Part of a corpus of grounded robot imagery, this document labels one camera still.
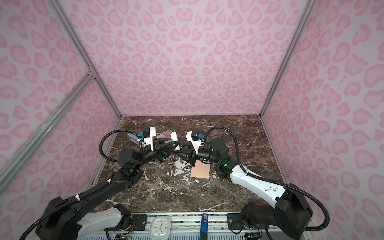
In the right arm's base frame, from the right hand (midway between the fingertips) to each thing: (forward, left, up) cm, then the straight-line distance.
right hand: (177, 150), depth 64 cm
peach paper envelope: (+5, -10, -31) cm, 33 cm away
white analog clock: (-25, +8, -27) cm, 38 cm away
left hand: (+1, -1, +5) cm, 5 cm away
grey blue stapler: (+26, +37, -27) cm, 52 cm away
